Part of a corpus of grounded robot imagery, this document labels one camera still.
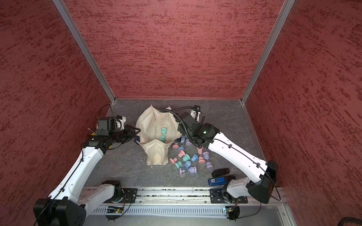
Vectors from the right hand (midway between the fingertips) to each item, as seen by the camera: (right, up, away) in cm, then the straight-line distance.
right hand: (188, 127), depth 74 cm
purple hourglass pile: (+13, -24, +9) cm, 29 cm away
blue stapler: (+16, -30, +1) cm, 34 cm away
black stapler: (+19, -28, +7) cm, 34 cm away
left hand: (-28, -4, +3) cm, 28 cm away
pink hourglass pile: (-4, -18, +13) cm, 23 cm away
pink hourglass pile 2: (+9, -21, +11) cm, 26 cm away
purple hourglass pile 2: (0, -12, +17) cm, 21 cm away
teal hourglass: (-17, -9, +23) cm, 30 cm away
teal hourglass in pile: (-5, -23, +8) cm, 25 cm away
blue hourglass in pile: (+5, -20, +12) cm, 24 cm away
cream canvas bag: (-23, -5, +26) cm, 35 cm away
